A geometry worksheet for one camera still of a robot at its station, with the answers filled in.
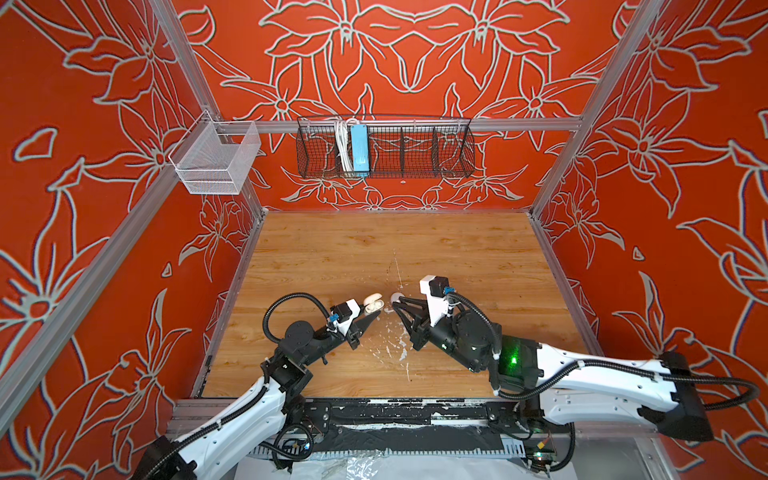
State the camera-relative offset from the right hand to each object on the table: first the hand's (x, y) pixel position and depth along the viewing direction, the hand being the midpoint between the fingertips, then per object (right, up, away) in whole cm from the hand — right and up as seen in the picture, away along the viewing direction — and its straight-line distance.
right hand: (391, 305), depth 61 cm
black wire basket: (+3, +44, +37) cm, 57 cm away
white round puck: (+2, -5, +32) cm, 33 cm away
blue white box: (-9, +41, +29) cm, 51 cm away
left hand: (-4, -2, +9) cm, 10 cm away
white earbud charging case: (-4, -1, +8) cm, 9 cm away
